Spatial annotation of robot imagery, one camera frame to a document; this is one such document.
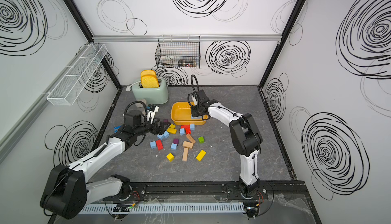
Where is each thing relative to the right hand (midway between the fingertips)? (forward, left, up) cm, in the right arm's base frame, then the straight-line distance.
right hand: (194, 111), depth 95 cm
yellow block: (-11, +14, -6) cm, 19 cm away
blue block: (-9, -1, +6) cm, 11 cm away
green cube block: (-17, -4, -6) cm, 18 cm away
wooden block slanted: (-15, +2, -7) cm, 17 cm away
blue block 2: (-21, +11, -6) cm, 25 cm away
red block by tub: (-9, +4, -6) cm, 12 cm away
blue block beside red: (-11, +8, -7) cm, 15 cm away
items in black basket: (+16, +4, +24) cm, 30 cm away
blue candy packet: (-11, +50, -7) cm, 52 cm away
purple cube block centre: (-17, +11, -7) cm, 22 cm away
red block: (-20, +20, -7) cm, 29 cm away
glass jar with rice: (-15, +23, +26) cm, 38 cm away
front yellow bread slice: (+14, +29, +12) cm, 35 cm away
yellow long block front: (-25, -5, -8) cm, 27 cm away
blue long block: (-9, -4, +7) cm, 12 cm away
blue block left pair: (-15, +20, -6) cm, 26 cm away
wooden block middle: (-20, +4, -6) cm, 21 cm away
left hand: (-12, +16, +6) cm, 21 cm away
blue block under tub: (-8, +1, -5) cm, 10 cm away
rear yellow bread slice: (+21, +31, +14) cm, 40 cm away
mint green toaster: (+12, +30, 0) cm, 32 cm away
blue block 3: (-21, +24, -5) cm, 32 cm away
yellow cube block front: (-27, +12, -6) cm, 31 cm away
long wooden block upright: (-25, +4, -7) cm, 26 cm away
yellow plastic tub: (+3, +10, -8) cm, 13 cm away
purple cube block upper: (-3, +20, -7) cm, 21 cm away
